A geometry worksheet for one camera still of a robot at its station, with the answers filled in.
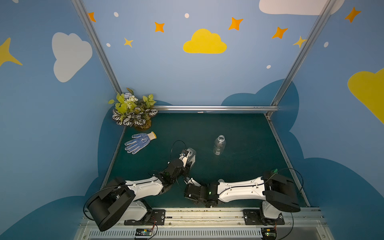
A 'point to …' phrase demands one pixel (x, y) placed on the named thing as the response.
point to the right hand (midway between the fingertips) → (196, 189)
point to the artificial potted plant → (129, 111)
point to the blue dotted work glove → (140, 140)
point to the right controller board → (268, 233)
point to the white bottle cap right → (221, 180)
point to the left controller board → (143, 232)
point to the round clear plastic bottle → (219, 145)
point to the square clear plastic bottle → (191, 156)
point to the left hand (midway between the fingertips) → (188, 158)
